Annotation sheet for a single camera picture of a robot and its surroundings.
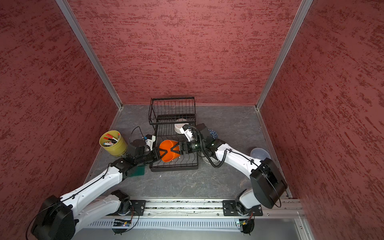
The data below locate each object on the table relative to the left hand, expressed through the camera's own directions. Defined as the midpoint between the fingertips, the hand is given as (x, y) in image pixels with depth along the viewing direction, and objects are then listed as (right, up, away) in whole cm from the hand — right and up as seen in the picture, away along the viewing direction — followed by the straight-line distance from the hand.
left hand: (167, 154), depth 81 cm
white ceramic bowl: (+3, +15, +18) cm, 24 cm away
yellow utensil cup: (-30, +2, +4) cm, 30 cm away
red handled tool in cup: (-35, +8, +7) cm, 37 cm away
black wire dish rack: (-9, +25, +30) cm, 40 cm away
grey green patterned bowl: (+22, -4, +5) cm, 23 cm away
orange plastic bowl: (0, +5, -1) cm, 6 cm away
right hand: (+5, +3, -5) cm, 8 cm away
